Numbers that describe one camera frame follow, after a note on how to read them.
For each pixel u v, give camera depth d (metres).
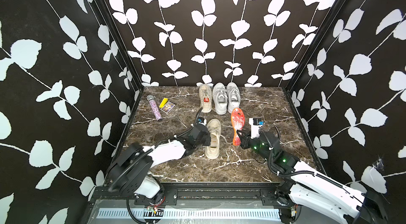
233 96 1.06
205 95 1.07
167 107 1.07
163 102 1.11
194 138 0.67
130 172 0.43
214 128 0.92
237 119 0.78
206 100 1.08
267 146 0.55
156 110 1.04
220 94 1.05
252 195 0.75
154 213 0.73
